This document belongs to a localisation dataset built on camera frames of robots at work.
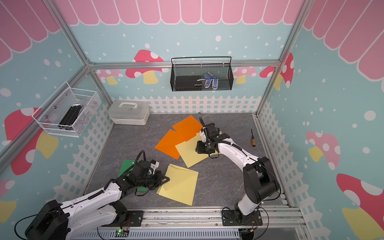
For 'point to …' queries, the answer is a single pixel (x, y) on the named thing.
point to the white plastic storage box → (129, 112)
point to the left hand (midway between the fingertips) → (169, 182)
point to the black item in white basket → (70, 116)
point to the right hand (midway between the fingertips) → (198, 149)
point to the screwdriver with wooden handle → (253, 140)
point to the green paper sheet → (127, 164)
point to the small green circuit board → (121, 233)
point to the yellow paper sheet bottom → (187, 150)
